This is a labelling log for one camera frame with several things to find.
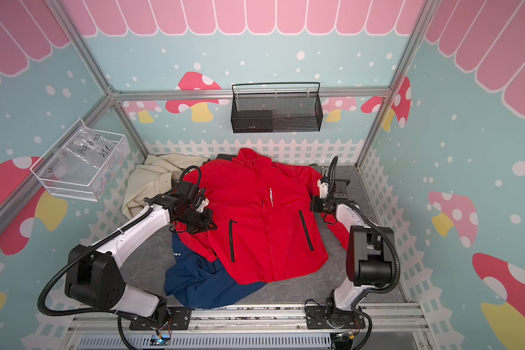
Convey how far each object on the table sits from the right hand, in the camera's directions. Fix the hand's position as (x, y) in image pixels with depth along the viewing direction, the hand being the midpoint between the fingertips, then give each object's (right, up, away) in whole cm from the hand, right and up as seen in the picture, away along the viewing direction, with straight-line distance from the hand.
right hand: (311, 201), depth 95 cm
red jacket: (-21, -11, -4) cm, 24 cm away
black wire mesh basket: (-16, +41, -1) cm, 44 cm away
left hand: (-39, -10, -13) cm, 42 cm away
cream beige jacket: (-72, +11, +5) cm, 73 cm away
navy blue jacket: (-46, -27, -17) cm, 56 cm away
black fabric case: (-43, +24, +25) cm, 55 cm away
